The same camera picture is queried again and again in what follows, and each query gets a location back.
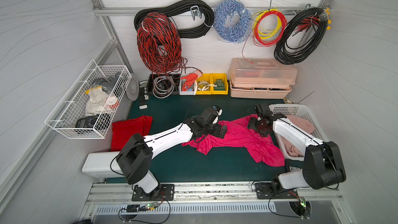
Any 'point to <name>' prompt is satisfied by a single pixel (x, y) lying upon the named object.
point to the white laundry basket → (294, 109)
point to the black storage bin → (175, 76)
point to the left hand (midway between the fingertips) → (221, 128)
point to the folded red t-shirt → (123, 131)
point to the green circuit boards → (220, 85)
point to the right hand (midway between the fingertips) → (254, 125)
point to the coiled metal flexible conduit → (163, 86)
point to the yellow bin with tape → (207, 76)
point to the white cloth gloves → (98, 100)
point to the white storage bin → (192, 90)
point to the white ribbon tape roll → (204, 85)
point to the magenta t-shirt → (241, 138)
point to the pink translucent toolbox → (261, 78)
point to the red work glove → (189, 80)
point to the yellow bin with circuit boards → (219, 75)
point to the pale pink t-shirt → (303, 124)
